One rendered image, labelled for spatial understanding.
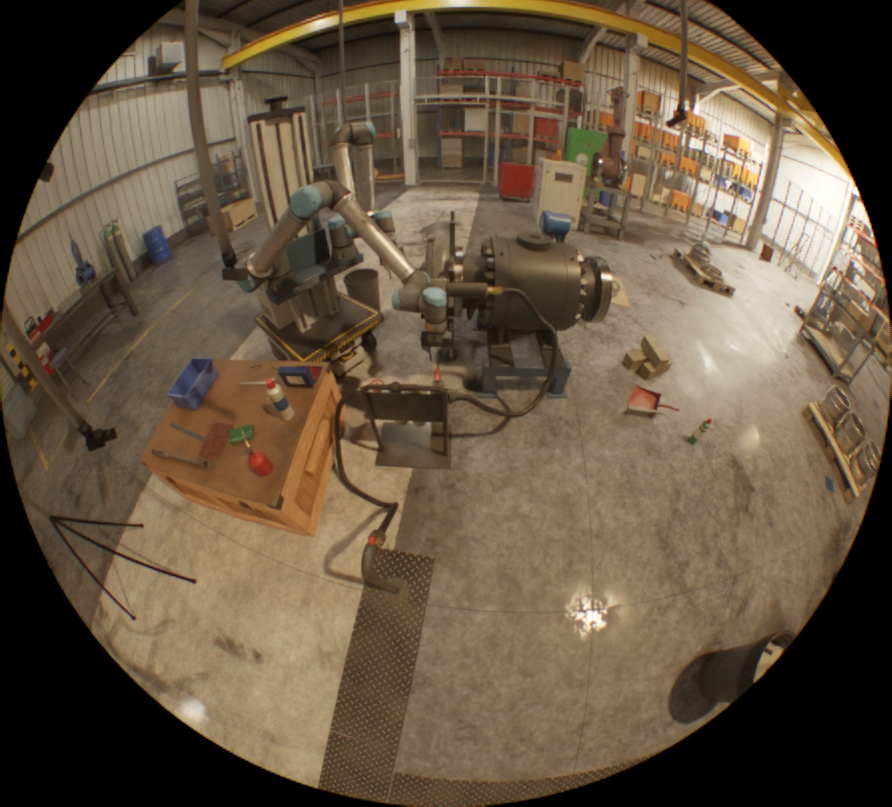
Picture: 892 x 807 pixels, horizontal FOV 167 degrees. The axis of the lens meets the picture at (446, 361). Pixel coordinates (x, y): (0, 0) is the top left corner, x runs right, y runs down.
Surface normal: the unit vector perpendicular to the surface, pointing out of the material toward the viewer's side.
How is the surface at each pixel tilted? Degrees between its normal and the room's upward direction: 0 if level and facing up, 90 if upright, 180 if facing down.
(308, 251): 90
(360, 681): 0
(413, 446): 0
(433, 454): 0
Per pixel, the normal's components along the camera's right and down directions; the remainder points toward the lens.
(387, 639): 0.00, -0.73
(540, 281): -0.04, 0.17
